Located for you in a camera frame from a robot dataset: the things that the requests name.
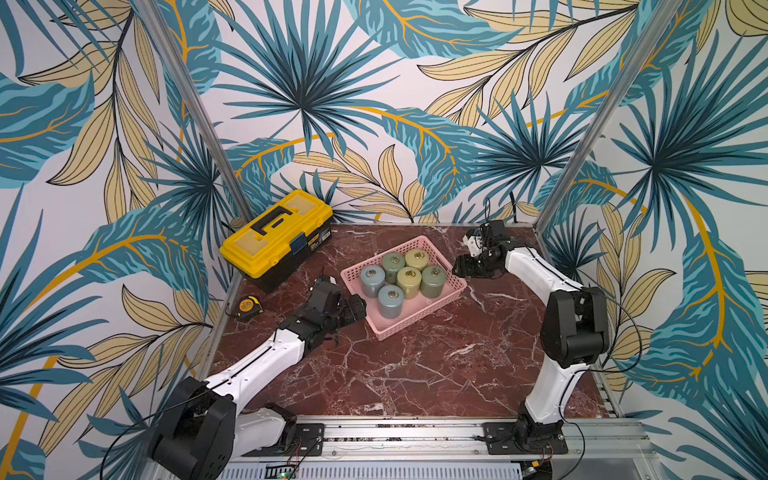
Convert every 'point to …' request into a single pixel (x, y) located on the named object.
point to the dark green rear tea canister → (392, 262)
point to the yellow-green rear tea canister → (416, 257)
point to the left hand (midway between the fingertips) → (354, 311)
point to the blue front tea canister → (390, 301)
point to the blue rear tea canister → (372, 277)
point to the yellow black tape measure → (249, 307)
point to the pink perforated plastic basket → (412, 310)
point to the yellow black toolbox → (267, 245)
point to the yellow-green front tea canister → (409, 277)
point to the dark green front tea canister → (432, 281)
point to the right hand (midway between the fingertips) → (463, 269)
